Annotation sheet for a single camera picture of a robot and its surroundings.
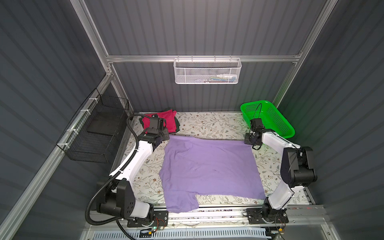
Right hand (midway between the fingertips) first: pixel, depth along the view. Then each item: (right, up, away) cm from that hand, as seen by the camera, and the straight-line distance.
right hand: (252, 140), depth 97 cm
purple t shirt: (-38, -15, -5) cm, 41 cm away
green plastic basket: (+21, +16, +18) cm, 32 cm away
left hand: (-57, +6, -11) cm, 58 cm away
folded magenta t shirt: (-56, +17, +13) cm, 60 cm away
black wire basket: (-90, +5, -23) cm, 93 cm away
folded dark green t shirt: (-50, +9, +12) cm, 52 cm away
